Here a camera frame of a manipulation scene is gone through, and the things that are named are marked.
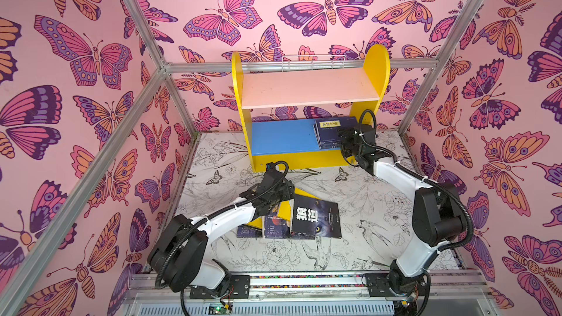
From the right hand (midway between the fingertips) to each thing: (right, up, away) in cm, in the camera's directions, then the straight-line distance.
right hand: (337, 130), depth 91 cm
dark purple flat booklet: (-37, -40, -6) cm, 55 cm away
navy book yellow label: (-3, +1, +5) cm, 6 cm away
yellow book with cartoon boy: (-33, -36, -8) cm, 49 cm away
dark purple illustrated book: (-25, -37, -10) cm, 46 cm away
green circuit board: (-44, -61, -19) cm, 78 cm away
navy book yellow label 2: (-4, -6, +1) cm, 7 cm away
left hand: (-20, -23, -5) cm, 30 cm away
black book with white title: (-10, -35, -6) cm, 37 cm away
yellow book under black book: (-22, -31, -8) cm, 38 cm away
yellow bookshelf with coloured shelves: (-20, -5, +6) cm, 21 cm away
